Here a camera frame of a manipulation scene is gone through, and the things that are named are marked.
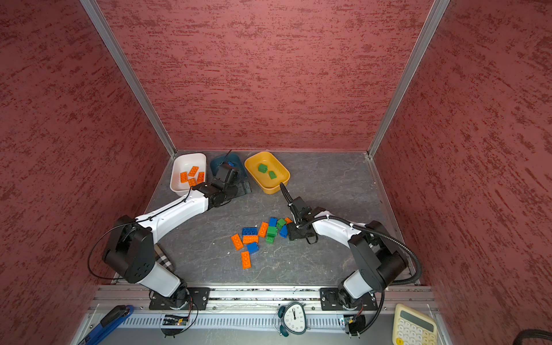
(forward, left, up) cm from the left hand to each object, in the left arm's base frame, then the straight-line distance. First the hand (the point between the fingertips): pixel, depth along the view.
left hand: (241, 190), depth 89 cm
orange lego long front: (-25, -3, -12) cm, 28 cm away
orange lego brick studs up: (+12, +28, -11) cm, 33 cm away
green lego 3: (-14, -13, -10) cm, 22 cm away
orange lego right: (-8, -20, -11) cm, 25 cm away
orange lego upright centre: (+19, +30, -11) cm, 37 cm away
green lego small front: (-18, -13, -10) cm, 24 cm away
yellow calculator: (-46, -61, -10) cm, 77 cm away
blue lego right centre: (-14, -18, -9) cm, 25 cm away
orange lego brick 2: (+15, +24, -10) cm, 30 cm away
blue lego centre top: (-9, -13, -11) cm, 20 cm away
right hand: (-16, -23, -12) cm, 30 cm away
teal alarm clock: (-44, -21, -8) cm, 50 cm away
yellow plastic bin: (+20, -9, -11) cm, 25 cm away
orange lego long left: (-18, +1, -12) cm, 21 cm away
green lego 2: (-9, -17, -11) cm, 22 cm away
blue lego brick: (+25, +11, -11) cm, 29 cm away
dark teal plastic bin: (+26, +10, -9) cm, 29 cm away
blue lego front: (-20, -5, -13) cm, 24 cm away
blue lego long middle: (-13, -4, -11) cm, 18 cm away
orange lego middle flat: (-17, -3, -11) cm, 21 cm away
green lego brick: (+22, -7, -11) cm, 26 cm away
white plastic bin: (+25, +36, -10) cm, 45 cm away
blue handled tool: (-44, +37, -10) cm, 58 cm away
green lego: (+18, -12, -11) cm, 25 cm away
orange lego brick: (+16, +34, -12) cm, 40 cm away
